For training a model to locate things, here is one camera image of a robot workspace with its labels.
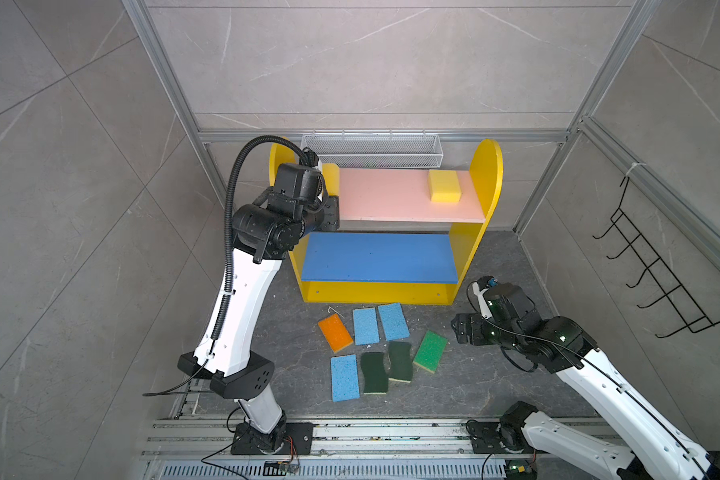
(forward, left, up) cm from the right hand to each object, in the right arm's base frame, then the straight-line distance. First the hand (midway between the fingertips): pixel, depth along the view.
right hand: (466, 319), depth 72 cm
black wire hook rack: (-2, -43, +10) cm, 44 cm away
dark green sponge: (-6, +23, -20) cm, 31 cm away
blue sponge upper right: (+9, +16, -19) cm, 27 cm away
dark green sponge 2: (-4, +15, -18) cm, 24 cm away
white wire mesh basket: (+56, +20, +14) cm, 61 cm away
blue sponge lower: (-8, +31, -18) cm, 37 cm away
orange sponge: (+6, +35, -18) cm, 40 cm away
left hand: (+17, +33, +25) cm, 45 cm away
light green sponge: (-1, +6, -19) cm, 20 cm away
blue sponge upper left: (+8, +25, -19) cm, 33 cm away
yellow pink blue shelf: (+33, +15, -8) cm, 37 cm away
